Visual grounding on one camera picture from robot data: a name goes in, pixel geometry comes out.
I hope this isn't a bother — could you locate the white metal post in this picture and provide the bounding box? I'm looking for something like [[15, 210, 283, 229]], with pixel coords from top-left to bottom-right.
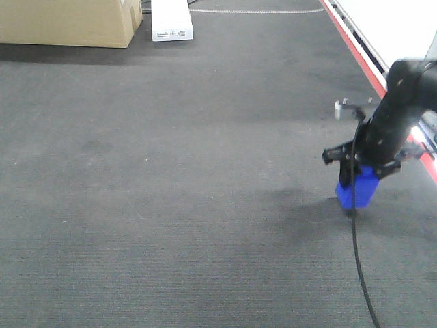
[[425, 29, 437, 63]]

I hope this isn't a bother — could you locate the blue block with knob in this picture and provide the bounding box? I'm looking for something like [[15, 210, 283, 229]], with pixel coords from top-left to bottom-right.
[[335, 165, 381, 210]]

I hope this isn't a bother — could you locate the white carton box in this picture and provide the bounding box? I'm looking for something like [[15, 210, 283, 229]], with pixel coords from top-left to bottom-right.
[[151, 0, 195, 43]]

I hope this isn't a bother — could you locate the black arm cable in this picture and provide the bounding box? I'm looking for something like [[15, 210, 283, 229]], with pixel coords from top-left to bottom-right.
[[346, 114, 382, 328]]

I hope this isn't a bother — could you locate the brown cardboard box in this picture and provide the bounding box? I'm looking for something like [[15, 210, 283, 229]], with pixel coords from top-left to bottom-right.
[[0, 0, 144, 49]]

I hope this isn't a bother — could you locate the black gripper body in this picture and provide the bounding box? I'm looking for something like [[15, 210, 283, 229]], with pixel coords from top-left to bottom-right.
[[322, 118, 428, 174]]

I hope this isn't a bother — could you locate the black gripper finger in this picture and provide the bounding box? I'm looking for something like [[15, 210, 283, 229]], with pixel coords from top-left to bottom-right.
[[374, 163, 403, 180], [338, 159, 363, 188]]

